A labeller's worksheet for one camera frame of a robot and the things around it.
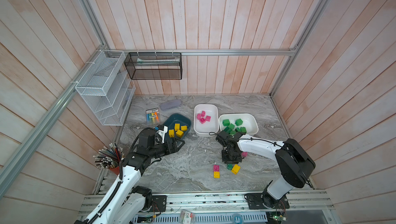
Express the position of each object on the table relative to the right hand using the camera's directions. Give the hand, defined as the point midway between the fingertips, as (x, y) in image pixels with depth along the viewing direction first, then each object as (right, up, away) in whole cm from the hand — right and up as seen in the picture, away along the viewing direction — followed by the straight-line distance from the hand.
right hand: (227, 162), depth 87 cm
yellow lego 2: (-34, +15, +8) cm, 38 cm away
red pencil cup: (-63, +6, -9) cm, 64 cm away
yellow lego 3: (+4, -2, -5) cm, 7 cm away
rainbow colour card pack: (-49, +26, +20) cm, 59 cm away
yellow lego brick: (-26, +18, +11) cm, 33 cm away
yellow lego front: (-31, +19, +11) cm, 38 cm away
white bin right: (+15, +21, +15) cm, 30 cm away
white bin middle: (-11, +23, +17) cm, 31 cm away
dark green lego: (+1, -1, -3) cm, 4 cm away
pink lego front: (-7, -2, -4) cm, 8 cm away
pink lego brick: (-13, +23, +16) cm, 31 cm away
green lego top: (+11, +22, +14) cm, 28 cm away
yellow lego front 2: (-7, -5, -6) cm, 10 cm away
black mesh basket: (-47, +61, +19) cm, 80 cm away
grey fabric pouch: (-38, +34, +23) cm, 56 cm away
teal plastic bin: (-34, +24, +14) cm, 44 cm away
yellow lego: (-28, +15, +8) cm, 33 cm away
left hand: (-27, +11, -12) cm, 31 cm away
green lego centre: (+2, +22, +15) cm, 26 cm away
